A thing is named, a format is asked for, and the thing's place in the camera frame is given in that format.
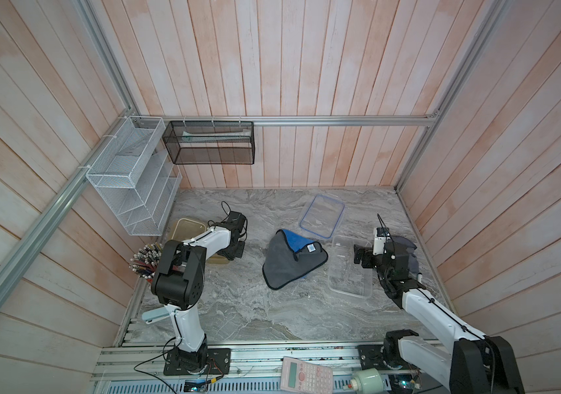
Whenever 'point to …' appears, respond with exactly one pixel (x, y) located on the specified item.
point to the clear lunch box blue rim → (345, 277)
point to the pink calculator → (302, 377)
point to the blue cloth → (291, 257)
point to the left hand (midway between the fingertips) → (231, 254)
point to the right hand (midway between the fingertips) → (368, 243)
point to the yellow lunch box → (186, 228)
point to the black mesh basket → (211, 142)
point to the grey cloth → (412, 262)
